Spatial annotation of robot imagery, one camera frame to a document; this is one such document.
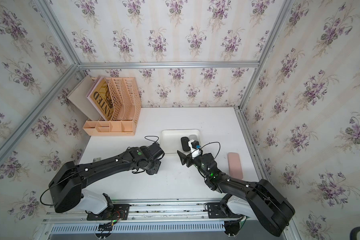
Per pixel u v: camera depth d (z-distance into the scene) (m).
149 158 0.62
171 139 0.98
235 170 0.87
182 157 0.72
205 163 0.62
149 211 0.75
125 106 1.20
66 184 0.42
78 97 0.87
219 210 0.66
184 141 0.98
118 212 0.73
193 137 1.03
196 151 0.67
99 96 0.94
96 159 0.89
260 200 0.42
